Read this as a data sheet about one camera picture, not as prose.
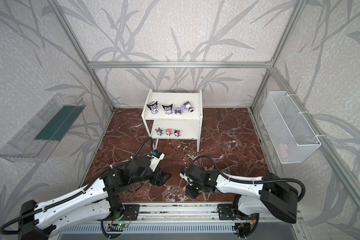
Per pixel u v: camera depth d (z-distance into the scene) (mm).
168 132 826
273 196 414
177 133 824
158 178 631
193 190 697
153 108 691
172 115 720
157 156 654
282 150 739
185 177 737
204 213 751
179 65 974
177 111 692
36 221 401
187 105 728
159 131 825
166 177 685
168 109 690
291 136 613
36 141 640
